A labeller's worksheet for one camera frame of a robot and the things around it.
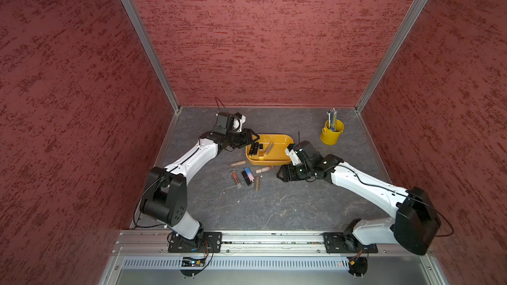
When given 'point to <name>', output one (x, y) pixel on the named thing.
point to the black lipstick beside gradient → (246, 178)
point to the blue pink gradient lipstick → (249, 172)
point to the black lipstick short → (255, 148)
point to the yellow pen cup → (329, 136)
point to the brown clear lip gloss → (236, 177)
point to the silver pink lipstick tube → (269, 148)
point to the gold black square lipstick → (261, 151)
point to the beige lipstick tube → (236, 163)
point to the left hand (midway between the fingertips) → (255, 142)
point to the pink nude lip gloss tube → (264, 169)
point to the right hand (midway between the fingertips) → (284, 179)
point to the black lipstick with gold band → (251, 148)
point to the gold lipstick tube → (257, 183)
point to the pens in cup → (332, 117)
